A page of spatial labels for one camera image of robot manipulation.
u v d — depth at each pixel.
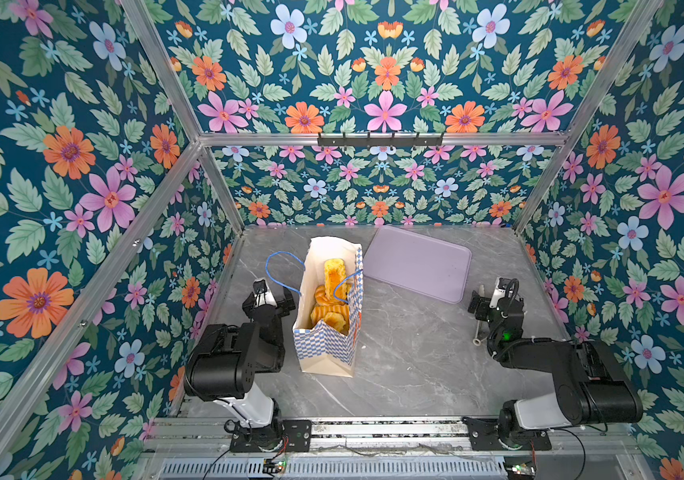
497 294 0.82
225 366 0.46
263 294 0.77
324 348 0.75
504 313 0.70
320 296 0.91
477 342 0.85
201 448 0.72
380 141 0.92
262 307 0.76
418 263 1.08
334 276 0.86
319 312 0.86
